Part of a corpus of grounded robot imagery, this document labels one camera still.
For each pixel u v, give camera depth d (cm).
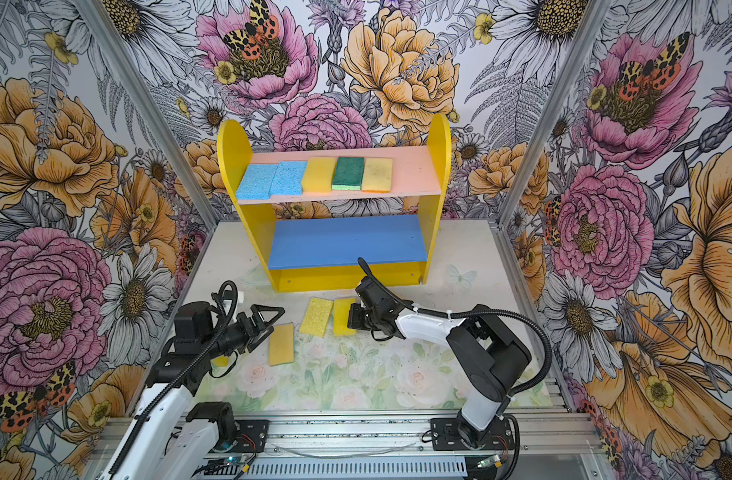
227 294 70
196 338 59
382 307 71
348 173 75
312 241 96
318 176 73
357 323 80
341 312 94
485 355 46
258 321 67
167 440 49
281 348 87
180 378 52
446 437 73
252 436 74
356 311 81
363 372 85
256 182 73
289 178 74
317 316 94
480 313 50
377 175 73
